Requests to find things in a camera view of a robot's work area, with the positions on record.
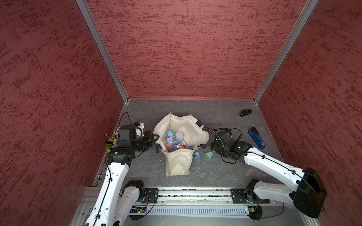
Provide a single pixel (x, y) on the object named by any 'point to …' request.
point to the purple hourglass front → (178, 136)
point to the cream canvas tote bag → (179, 162)
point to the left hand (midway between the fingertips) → (159, 139)
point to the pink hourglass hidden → (184, 145)
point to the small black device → (245, 112)
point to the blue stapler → (257, 138)
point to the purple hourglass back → (170, 141)
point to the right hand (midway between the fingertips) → (213, 149)
